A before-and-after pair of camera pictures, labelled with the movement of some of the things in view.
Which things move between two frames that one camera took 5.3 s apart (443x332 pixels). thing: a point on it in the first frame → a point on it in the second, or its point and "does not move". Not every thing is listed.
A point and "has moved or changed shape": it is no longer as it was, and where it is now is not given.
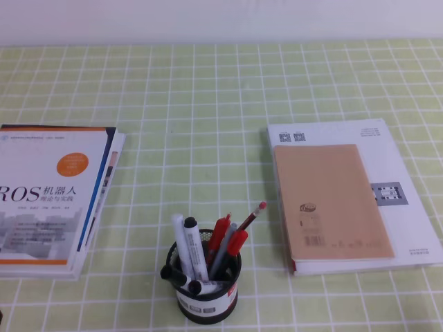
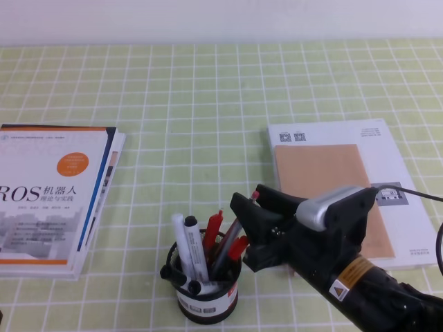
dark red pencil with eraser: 261,207 has moved or changed shape
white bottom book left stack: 75,272 does not move
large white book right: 412,235 does not move
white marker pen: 182,246 does not move
